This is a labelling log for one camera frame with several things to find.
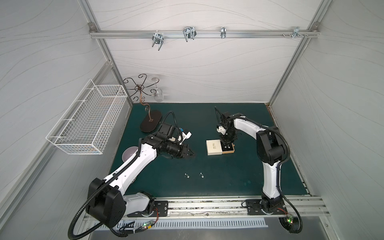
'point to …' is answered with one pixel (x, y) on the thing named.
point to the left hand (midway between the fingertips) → (194, 156)
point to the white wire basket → (84, 128)
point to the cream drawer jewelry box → (216, 147)
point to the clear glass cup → (158, 95)
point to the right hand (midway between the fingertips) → (225, 143)
